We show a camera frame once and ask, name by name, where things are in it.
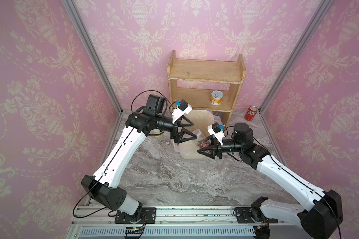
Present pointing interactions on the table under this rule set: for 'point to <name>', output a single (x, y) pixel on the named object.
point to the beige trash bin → (200, 119)
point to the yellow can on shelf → (216, 97)
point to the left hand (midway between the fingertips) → (193, 131)
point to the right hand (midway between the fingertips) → (200, 147)
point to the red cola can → (251, 113)
